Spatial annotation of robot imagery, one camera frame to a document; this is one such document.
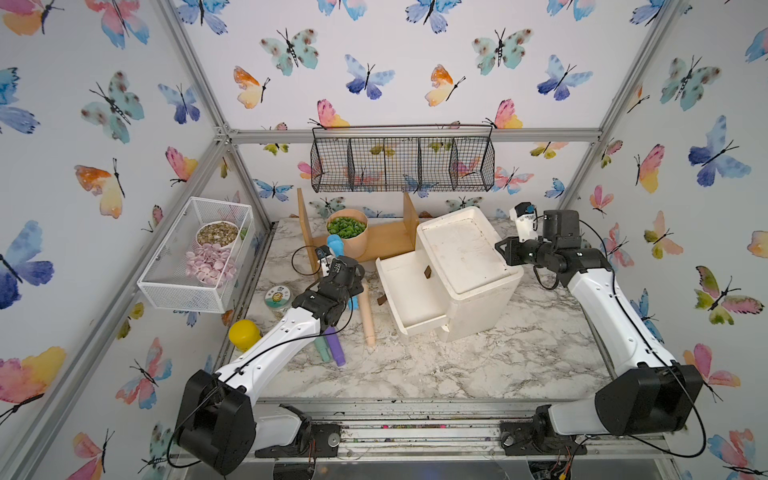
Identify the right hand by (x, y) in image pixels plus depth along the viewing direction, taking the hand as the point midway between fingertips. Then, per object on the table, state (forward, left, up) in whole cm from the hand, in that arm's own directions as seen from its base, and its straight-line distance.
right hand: (505, 241), depth 79 cm
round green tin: (-9, +64, -19) cm, 68 cm away
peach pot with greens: (+11, +43, -7) cm, 45 cm away
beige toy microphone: (-11, +37, -25) cm, 46 cm away
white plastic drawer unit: (-9, +13, -3) cm, 16 cm away
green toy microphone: (-21, +49, -24) cm, 59 cm away
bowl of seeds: (-8, +69, +8) cm, 70 cm away
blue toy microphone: (0, +46, -5) cm, 46 cm away
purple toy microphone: (-21, +46, -25) cm, 56 cm away
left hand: (-6, +40, -9) cm, 42 cm away
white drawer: (-7, +24, -17) cm, 31 cm away
